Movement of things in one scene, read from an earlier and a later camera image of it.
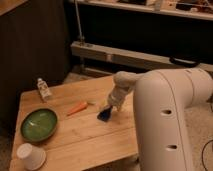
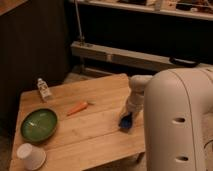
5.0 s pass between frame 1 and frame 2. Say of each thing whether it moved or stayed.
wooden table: stayed
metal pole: stayed
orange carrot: stayed
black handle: stayed
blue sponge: moved
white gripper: moved
